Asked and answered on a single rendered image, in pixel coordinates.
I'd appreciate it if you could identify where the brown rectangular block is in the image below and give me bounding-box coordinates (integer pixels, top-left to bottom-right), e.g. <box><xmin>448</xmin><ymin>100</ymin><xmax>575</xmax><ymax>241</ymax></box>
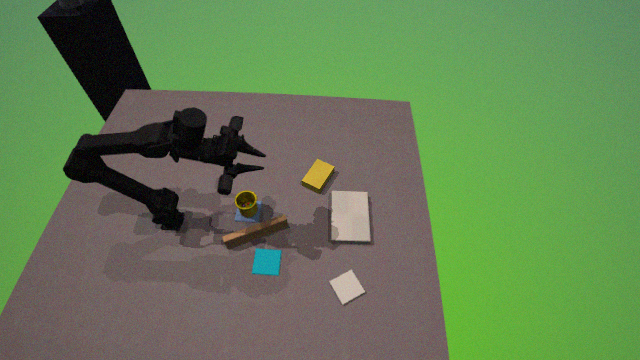
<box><xmin>223</xmin><ymin>214</ymin><xmax>288</xmax><ymax>249</ymax></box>

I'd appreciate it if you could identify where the yellow rectangular block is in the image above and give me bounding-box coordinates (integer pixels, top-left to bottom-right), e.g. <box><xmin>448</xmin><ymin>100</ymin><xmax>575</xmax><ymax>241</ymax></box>
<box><xmin>302</xmin><ymin>159</ymin><xmax>335</xmax><ymax>194</ymax></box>

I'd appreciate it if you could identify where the beige square tile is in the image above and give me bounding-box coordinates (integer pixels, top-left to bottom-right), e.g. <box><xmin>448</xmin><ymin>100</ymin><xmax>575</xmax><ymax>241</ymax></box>
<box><xmin>329</xmin><ymin>270</ymin><xmax>365</xmax><ymax>305</ymax></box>

